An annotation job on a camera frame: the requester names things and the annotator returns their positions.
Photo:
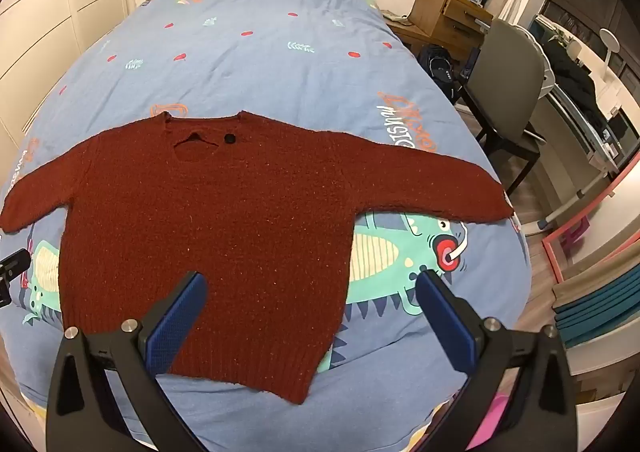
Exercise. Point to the pink frame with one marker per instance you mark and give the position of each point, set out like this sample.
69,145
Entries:
555,252

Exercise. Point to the white desk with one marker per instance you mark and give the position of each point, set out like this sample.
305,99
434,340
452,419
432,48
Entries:
592,141

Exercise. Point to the grey chair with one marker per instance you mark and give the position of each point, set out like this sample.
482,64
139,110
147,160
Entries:
505,76

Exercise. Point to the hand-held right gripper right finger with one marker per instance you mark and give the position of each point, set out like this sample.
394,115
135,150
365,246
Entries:
445,319

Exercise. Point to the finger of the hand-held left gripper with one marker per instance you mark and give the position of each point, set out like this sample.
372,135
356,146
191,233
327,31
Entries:
16,263

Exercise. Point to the cardboard boxes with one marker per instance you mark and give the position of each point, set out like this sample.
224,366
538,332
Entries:
445,14

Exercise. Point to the blue printed bedsheet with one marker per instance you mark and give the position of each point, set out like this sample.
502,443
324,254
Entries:
280,46

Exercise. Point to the black jacket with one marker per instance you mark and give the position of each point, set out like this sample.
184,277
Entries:
575,81

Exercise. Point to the white desk lamp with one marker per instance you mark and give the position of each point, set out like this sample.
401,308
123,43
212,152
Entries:
610,44

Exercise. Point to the pink cloth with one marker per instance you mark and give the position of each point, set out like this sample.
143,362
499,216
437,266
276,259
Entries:
497,424

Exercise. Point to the white wardrobe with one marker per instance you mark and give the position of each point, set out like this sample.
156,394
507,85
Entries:
55,16

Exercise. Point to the stack of teal boards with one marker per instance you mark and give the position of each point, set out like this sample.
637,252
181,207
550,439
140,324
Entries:
595,312

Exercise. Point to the dark red knit sweater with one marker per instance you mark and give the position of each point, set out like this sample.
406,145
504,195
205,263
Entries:
210,232

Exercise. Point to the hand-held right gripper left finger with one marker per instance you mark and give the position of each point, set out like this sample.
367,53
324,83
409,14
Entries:
175,319

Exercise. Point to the black backpack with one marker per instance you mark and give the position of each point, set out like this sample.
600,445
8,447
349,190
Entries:
440,69

